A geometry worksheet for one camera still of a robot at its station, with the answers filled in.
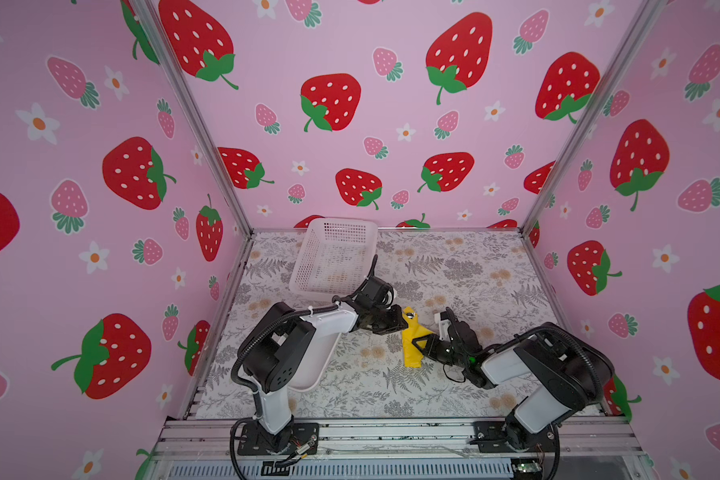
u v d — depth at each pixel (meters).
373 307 0.74
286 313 0.51
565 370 0.47
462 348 0.72
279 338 0.54
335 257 1.12
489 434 0.75
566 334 0.51
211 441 0.75
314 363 0.84
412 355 0.87
